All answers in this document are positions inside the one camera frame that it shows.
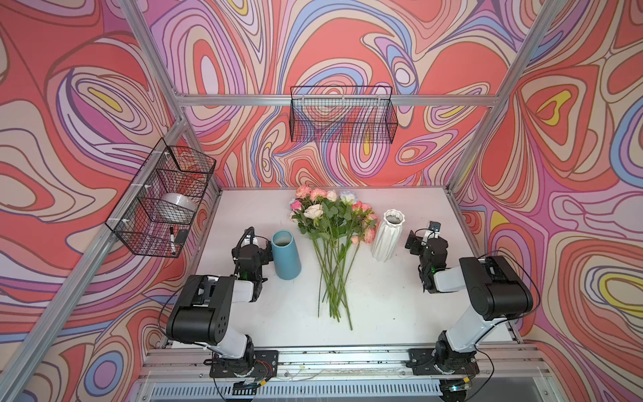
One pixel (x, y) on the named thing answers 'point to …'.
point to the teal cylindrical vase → (285, 255)
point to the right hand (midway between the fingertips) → (423, 238)
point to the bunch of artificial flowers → (336, 222)
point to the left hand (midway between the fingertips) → (256, 243)
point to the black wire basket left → (156, 213)
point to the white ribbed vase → (388, 235)
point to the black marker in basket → (172, 241)
